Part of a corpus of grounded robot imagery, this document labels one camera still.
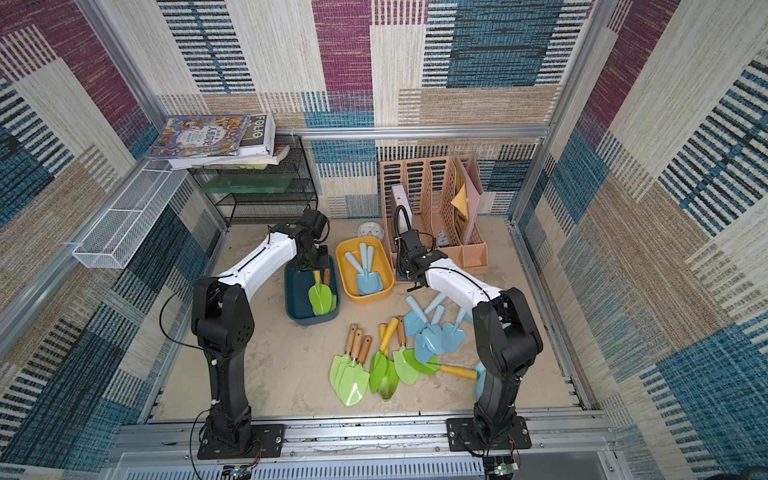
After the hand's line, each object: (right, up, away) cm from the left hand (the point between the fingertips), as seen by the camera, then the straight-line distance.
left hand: (320, 263), depth 96 cm
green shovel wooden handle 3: (+12, -27, -11) cm, 31 cm away
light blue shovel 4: (+41, -22, -6) cm, 47 cm away
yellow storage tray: (+8, -4, +9) cm, 13 cm away
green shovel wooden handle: (+2, -10, -1) cm, 10 cm away
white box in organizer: (+26, +21, +3) cm, 34 cm away
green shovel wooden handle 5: (+26, -27, -11) cm, 39 cm away
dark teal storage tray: (-8, -7, +3) cm, 11 cm away
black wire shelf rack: (-34, +25, +19) cm, 46 cm away
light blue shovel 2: (+13, -5, +6) cm, 15 cm away
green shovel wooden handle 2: (+9, -26, -11) cm, 29 cm away
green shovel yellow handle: (-1, -9, -2) cm, 9 cm away
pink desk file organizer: (+40, +25, +21) cm, 52 cm away
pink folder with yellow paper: (+45, +20, -4) cm, 50 cm away
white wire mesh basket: (-43, +6, -25) cm, 50 cm away
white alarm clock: (+15, +12, +19) cm, 27 cm away
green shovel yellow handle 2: (+19, -26, -13) cm, 35 cm away
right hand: (+27, -1, -2) cm, 27 cm away
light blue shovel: (+17, -5, +6) cm, 19 cm away
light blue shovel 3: (+16, -7, +4) cm, 18 cm away
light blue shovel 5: (+34, -21, -7) cm, 40 cm away
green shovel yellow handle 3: (+34, -28, -11) cm, 46 cm away
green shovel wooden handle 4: (+12, -31, -14) cm, 36 cm away
